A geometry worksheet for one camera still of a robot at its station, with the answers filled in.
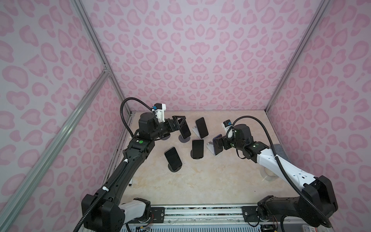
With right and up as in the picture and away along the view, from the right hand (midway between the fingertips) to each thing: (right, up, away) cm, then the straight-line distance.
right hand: (221, 136), depth 84 cm
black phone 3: (-28, -12, -2) cm, 30 cm away
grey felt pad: (+39, -10, +9) cm, 41 cm away
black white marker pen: (-53, -26, 0) cm, 59 cm away
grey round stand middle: (-24, -4, +17) cm, 30 cm away
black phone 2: (-14, -8, +5) cm, 16 cm away
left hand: (-22, +10, -12) cm, 27 cm away
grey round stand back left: (-35, -2, +17) cm, 39 cm away
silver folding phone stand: (-4, -8, +14) cm, 16 cm away
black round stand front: (-26, -20, +1) cm, 33 cm away
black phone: (-10, +5, +15) cm, 19 cm away
